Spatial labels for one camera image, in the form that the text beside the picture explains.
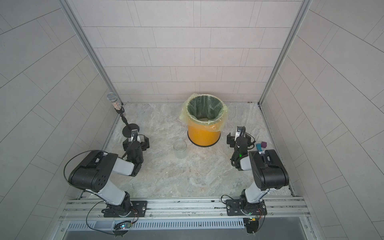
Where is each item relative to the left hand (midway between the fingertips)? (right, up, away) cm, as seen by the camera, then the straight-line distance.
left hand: (139, 134), depth 93 cm
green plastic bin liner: (+42, +15, +4) cm, 45 cm away
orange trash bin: (+39, -1, +2) cm, 39 cm away
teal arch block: (+75, -8, +1) cm, 76 cm away
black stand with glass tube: (-11, +3, +6) cm, 13 cm away
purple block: (+78, -6, -1) cm, 78 cm away
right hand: (+62, +2, +2) cm, 62 cm away
